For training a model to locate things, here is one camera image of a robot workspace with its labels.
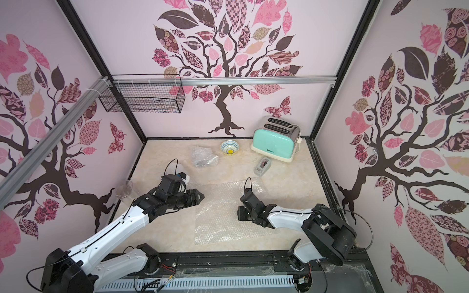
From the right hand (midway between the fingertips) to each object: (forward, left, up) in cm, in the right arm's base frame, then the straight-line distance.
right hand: (238, 211), depth 87 cm
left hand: (+1, +17, +11) cm, 20 cm away
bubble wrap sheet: (+29, +19, +8) cm, 36 cm away
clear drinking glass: (+8, +54, +10) cm, 55 cm away
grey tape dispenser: (+26, -15, +1) cm, 30 cm away
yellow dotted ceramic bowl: (+42, +5, +1) cm, 43 cm away
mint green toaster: (+35, -22, +16) cm, 44 cm away
